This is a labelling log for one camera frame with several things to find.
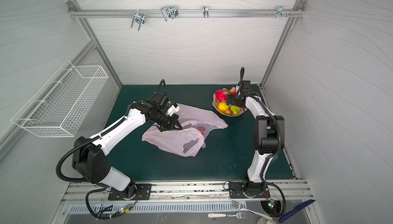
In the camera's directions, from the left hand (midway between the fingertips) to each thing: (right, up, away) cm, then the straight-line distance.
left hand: (184, 126), depth 77 cm
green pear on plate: (+31, +7, +19) cm, 37 cm away
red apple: (+32, +20, +29) cm, 47 cm away
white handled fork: (+26, -39, -9) cm, 47 cm away
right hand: (+32, +15, +20) cm, 41 cm away
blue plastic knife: (+53, -37, -8) cm, 65 cm away
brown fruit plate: (+19, +10, +27) cm, 34 cm away
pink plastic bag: (+6, 0, +5) cm, 8 cm away
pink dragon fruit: (+23, +17, +24) cm, 37 cm away
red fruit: (+9, -5, +18) cm, 21 cm away
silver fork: (+26, -36, -8) cm, 45 cm away
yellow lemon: (+24, +9, +22) cm, 33 cm away
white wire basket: (-55, +13, -7) cm, 57 cm away
